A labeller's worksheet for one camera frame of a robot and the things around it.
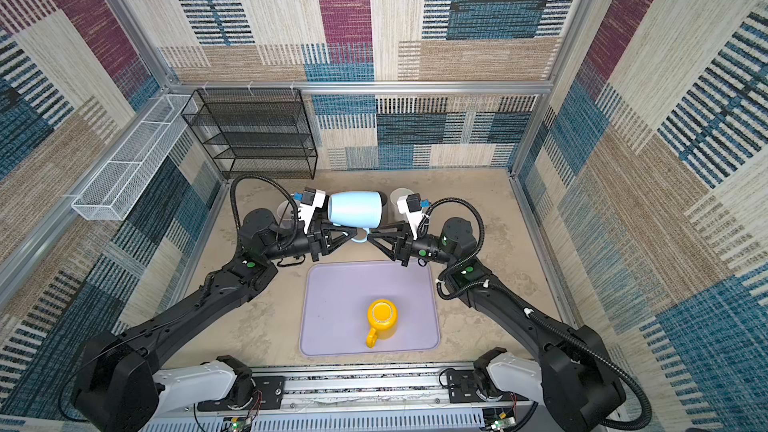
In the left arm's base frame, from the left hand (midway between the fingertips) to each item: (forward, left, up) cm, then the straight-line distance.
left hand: (355, 231), depth 66 cm
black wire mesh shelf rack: (+52, +39, -14) cm, 67 cm away
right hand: (0, -3, -3) cm, 5 cm away
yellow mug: (-12, -6, -22) cm, 26 cm away
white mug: (+29, -11, -21) cm, 38 cm away
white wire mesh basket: (+13, +57, +1) cm, 59 cm away
